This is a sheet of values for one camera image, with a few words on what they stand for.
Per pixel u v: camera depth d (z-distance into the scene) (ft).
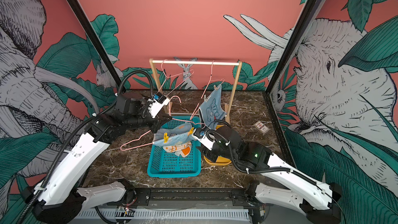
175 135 2.38
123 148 1.94
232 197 2.42
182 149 2.89
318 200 1.28
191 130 2.45
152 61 2.35
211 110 3.06
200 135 1.71
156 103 1.78
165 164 2.76
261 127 3.22
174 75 2.69
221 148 1.72
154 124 1.83
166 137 2.25
